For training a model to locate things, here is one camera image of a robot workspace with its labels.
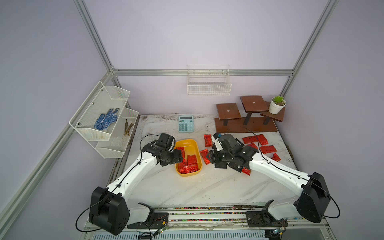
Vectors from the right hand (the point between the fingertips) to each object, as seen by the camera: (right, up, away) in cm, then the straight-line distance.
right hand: (211, 157), depth 81 cm
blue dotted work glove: (-57, +20, -5) cm, 60 cm away
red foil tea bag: (+30, +8, +24) cm, 39 cm away
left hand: (-20, -2, +1) cm, 20 cm away
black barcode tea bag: (+7, -7, +11) cm, 15 cm away
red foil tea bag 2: (+39, +8, +23) cm, 46 cm away
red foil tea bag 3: (+30, +4, +20) cm, 37 cm away
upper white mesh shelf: (-60, +22, -5) cm, 64 cm away
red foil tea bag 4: (+41, +2, +19) cm, 45 cm away
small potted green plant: (+43, +31, +12) cm, 54 cm away
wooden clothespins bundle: (-54, +16, +14) cm, 58 cm away
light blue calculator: (-17, +20, +31) cm, 40 cm away
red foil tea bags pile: (-13, -7, +9) cm, 18 cm away
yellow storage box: (-12, +3, +18) cm, 22 cm away
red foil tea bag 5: (+42, -3, +12) cm, 44 cm away
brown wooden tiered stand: (+37, +23, +25) cm, 51 cm away
